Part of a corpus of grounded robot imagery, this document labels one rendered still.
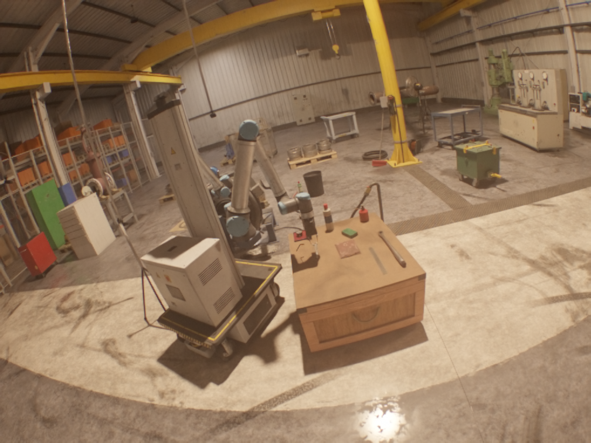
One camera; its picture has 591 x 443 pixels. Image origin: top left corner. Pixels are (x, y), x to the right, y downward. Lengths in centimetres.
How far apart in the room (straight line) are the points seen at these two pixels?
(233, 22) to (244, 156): 1265
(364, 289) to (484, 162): 303
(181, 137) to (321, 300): 133
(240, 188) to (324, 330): 103
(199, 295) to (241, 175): 78
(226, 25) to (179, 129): 1248
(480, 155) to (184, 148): 359
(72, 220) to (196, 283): 475
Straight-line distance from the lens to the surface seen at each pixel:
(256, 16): 1395
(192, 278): 169
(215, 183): 236
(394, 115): 539
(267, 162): 184
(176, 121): 184
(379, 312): 179
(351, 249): 196
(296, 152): 684
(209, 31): 1434
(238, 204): 173
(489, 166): 428
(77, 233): 629
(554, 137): 676
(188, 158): 184
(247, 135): 164
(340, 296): 161
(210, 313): 184
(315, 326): 175
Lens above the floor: 153
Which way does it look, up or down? 24 degrees down
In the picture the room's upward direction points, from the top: 15 degrees counter-clockwise
